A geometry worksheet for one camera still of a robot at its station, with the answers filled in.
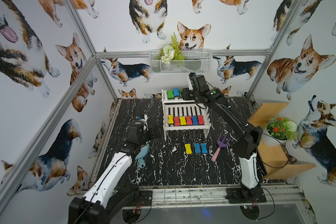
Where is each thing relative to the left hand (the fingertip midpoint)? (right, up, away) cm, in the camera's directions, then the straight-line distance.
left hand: (155, 125), depth 80 cm
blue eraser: (+30, -16, +11) cm, 36 cm away
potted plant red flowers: (+67, -3, -5) cm, 67 cm away
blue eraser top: (+12, +20, +5) cm, 24 cm away
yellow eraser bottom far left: (+8, +3, +10) cm, 13 cm away
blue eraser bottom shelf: (+24, +1, +8) cm, 25 cm away
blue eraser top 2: (+26, -17, +12) cm, 33 cm away
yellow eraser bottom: (+16, +2, +9) cm, 18 cm away
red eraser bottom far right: (+28, +2, +11) cm, 30 cm away
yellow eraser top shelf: (+20, -18, +10) cm, 28 cm away
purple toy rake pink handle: (+41, -14, +13) cm, 45 cm away
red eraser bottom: (+12, +1, +8) cm, 14 cm away
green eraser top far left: (+8, +19, +5) cm, 21 cm away
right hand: (+20, +22, +3) cm, 30 cm away
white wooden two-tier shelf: (+14, +6, +15) cm, 21 cm away
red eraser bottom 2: (+20, +2, +9) cm, 22 cm away
